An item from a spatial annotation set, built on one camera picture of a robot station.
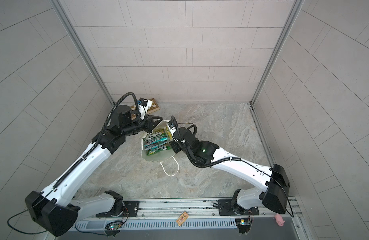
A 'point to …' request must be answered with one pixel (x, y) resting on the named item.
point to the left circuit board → (113, 228)
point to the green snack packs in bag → (158, 140)
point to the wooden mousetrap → (182, 218)
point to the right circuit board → (243, 224)
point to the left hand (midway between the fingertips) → (165, 117)
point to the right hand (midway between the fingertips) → (172, 136)
